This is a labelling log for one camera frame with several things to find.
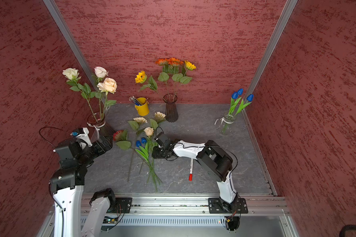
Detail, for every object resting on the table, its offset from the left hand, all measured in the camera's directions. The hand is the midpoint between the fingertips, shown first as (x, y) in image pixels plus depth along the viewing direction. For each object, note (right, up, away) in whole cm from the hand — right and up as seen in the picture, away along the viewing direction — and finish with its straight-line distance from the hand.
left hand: (106, 143), depth 70 cm
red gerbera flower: (-3, 0, +24) cm, 25 cm away
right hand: (+21, -12, +19) cm, 30 cm away
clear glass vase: (+68, +7, +29) cm, 75 cm away
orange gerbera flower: (+26, +39, +21) cm, 51 cm away
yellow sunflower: (+40, +37, +21) cm, 58 cm away
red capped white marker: (+43, -21, +14) cm, 50 cm away
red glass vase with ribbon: (-15, +11, +18) cm, 25 cm away
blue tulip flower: (+73, +28, +17) cm, 80 cm away
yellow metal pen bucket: (+7, +19, +40) cm, 45 cm away
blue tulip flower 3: (+74, +20, +17) cm, 79 cm away
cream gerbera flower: (+20, +14, +36) cm, 43 cm away
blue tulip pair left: (+13, -9, +21) cm, 26 cm away
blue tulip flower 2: (+70, +26, +17) cm, 76 cm away
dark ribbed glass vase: (+30, +17, +32) cm, 47 cm away
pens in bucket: (+3, +26, +32) cm, 41 cm away
